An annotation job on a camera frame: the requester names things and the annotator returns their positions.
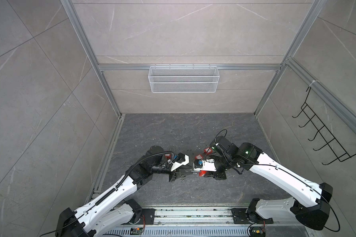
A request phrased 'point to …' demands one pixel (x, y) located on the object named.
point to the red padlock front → (202, 173)
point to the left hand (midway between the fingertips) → (190, 166)
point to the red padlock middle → (199, 157)
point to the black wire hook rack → (340, 152)
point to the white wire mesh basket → (183, 79)
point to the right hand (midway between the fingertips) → (205, 169)
